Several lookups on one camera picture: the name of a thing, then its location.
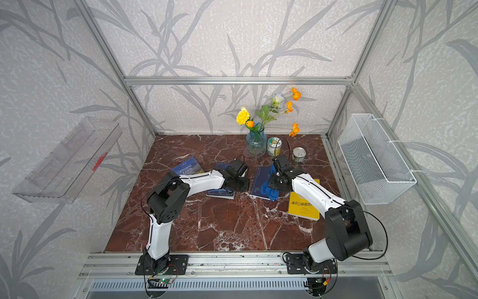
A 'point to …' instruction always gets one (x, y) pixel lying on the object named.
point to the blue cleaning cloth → (272, 193)
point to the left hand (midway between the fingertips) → (249, 187)
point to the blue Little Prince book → (221, 193)
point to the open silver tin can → (299, 155)
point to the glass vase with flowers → (256, 141)
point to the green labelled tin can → (274, 146)
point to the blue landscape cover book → (189, 166)
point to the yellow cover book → (299, 206)
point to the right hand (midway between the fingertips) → (272, 182)
